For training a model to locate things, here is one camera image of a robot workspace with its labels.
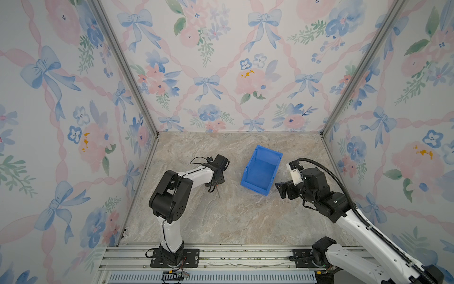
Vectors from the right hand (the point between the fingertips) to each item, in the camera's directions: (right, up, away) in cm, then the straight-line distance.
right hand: (285, 180), depth 78 cm
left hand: (-31, -2, +20) cm, 37 cm away
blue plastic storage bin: (-5, +1, +28) cm, 28 cm away
